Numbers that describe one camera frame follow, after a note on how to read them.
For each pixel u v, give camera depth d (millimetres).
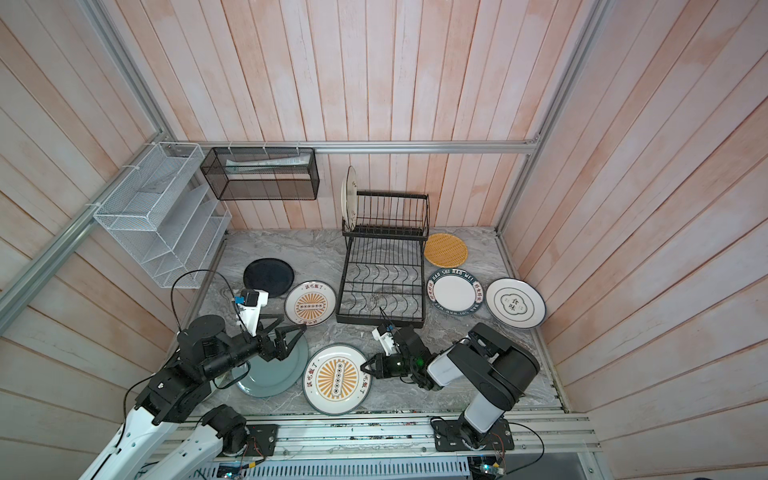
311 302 984
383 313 955
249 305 574
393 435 760
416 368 714
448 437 730
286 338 587
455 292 1015
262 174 1038
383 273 1054
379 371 764
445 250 1142
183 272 805
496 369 464
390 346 817
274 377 797
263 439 731
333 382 822
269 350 582
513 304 981
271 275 1042
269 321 694
